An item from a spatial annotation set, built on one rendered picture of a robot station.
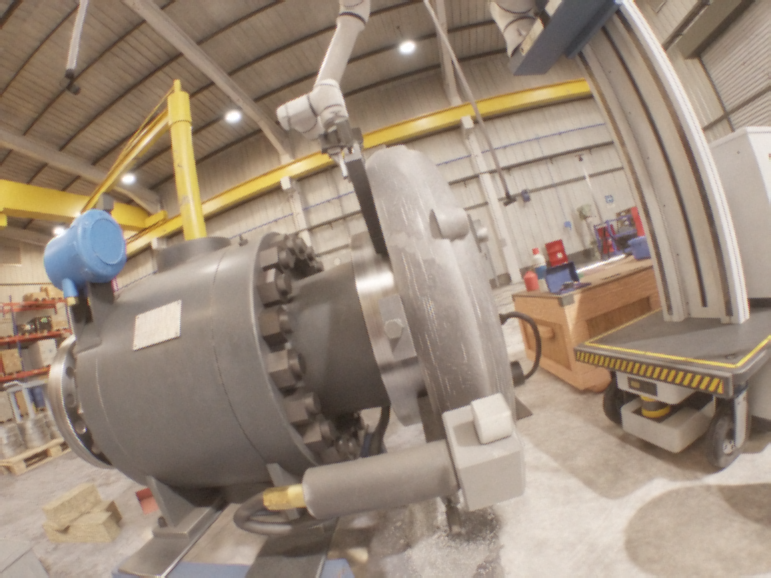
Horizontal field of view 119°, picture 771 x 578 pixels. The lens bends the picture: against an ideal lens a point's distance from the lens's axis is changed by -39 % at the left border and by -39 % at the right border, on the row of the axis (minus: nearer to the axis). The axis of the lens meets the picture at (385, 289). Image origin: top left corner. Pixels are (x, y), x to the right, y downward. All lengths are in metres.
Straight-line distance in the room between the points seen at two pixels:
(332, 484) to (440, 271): 0.31
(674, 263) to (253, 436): 1.28
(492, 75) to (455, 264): 13.16
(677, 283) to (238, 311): 1.26
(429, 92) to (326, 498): 12.95
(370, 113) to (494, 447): 12.80
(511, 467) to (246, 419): 0.43
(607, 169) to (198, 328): 13.02
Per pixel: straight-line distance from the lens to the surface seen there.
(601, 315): 1.71
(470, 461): 0.44
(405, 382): 0.66
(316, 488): 0.50
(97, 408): 0.89
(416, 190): 0.54
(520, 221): 11.88
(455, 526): 0.61
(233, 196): 13.39
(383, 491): 0.48
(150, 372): 0.75
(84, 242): 0.87
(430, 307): 0.47
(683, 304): 1.38
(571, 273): 1.84
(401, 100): 13.08
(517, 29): 1.49
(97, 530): 1.82
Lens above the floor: 0.67
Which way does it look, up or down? 1 degrees up
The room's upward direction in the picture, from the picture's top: 16 degrees counter-clockwise
